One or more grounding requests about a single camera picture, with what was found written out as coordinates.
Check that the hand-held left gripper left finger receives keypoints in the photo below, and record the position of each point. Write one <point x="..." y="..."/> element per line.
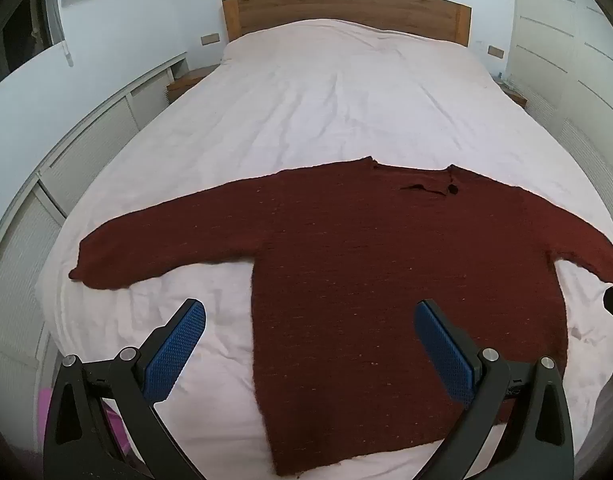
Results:
<point x="176" y="347"/>

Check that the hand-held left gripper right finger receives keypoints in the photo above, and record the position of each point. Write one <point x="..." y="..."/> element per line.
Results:
<point x="444" y="347"/>

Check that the dark red knit sweater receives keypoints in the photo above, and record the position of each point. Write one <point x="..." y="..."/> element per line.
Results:
<point x="366" y="250"/>

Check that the pink object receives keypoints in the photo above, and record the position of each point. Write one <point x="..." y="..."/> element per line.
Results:
<point x="111" y="417"/>

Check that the white low slatted cabinet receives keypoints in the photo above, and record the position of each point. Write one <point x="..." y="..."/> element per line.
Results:
<point x="86" y="135"/>

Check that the wooden nightstand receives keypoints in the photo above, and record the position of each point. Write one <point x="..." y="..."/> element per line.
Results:
<point x="186" y="80"/>
<point x="516" y="96"/>

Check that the small teal bedside object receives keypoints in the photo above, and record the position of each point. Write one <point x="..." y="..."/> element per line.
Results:
<point x="507" y="80"/>

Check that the white panelled wardrobe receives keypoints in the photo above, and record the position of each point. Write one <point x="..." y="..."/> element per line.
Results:
<point x="571" y="50"/>

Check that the window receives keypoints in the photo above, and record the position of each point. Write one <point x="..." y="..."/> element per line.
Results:
<point x="34" y="25"/>

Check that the wooden headboard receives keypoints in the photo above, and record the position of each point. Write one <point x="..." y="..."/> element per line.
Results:
<point x="346" y="7"/>

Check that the wooden wall socket plate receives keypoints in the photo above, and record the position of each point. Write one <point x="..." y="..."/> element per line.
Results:
<point x="211" y="38"/>
<point x="495" y="50"/>

